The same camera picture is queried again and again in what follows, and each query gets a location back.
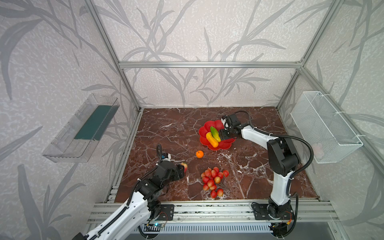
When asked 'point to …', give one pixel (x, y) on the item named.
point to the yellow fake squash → (212, 140)
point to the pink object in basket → (318, 150)
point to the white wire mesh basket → (331, 139)
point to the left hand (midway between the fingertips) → (181, 165)
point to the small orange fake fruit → (199, 154)
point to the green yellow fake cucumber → (215, 133)
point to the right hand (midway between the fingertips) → (224, 129)
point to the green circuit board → (154, 227)
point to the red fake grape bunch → (210, 177)
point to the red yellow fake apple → (185, 166)
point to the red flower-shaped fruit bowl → (218, 125)
